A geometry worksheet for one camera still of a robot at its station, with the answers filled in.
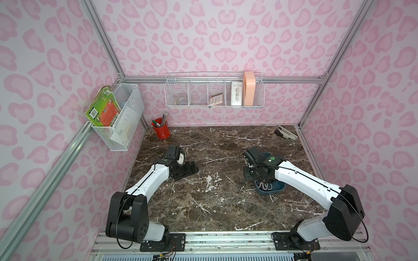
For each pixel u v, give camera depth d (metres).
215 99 0.95
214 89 1.00
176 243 0.73
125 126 0.83
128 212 0.46
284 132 1.13
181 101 0.93
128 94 0.82
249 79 0.81
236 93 0.93
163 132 1.18
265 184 0.89
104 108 0.72
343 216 0.40
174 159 0.69
